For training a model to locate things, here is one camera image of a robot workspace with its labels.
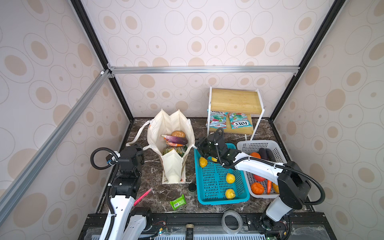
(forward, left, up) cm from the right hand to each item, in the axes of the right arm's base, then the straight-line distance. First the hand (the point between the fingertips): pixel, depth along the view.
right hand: (191, 142), depth 80 cm
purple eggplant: (+1, -46, -15) cm, 49 cm away
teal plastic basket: (-16, -14, -21) cm, 30 cm away
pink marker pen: (-22, +28, -20) cm, 41 cm away
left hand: (-4, +23, +10) cm, 25 cm away
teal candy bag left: (+18, -17, -2) cm, 25 cm away
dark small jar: (-21, 0, -10) cm, 23 cm away
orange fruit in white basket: (+1, -39, -16) cm, 42 cm away
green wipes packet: (-26, +7, -18) cm, 32 cm away
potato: (+11, +8, -7) cm, 16 cm away
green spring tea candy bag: (0, +7, -8) cm, 10 cm away
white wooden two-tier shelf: (+21, -24, +11) cm, 33 cm away
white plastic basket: (+7, -36, -15) cm, 40 cm away
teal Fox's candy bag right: (+18, -30, -3) cm, 35 cm away
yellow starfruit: (-4, -7, -15) cm, 17 cm away
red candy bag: (+4, +11, -8) cm, 14 cm away
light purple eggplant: (+7, +10, -7) cm, 13 cm away
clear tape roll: (-31, -21, -18) cm, 42 cm away
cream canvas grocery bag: (-10, +10, -7) cm, 16 cm away
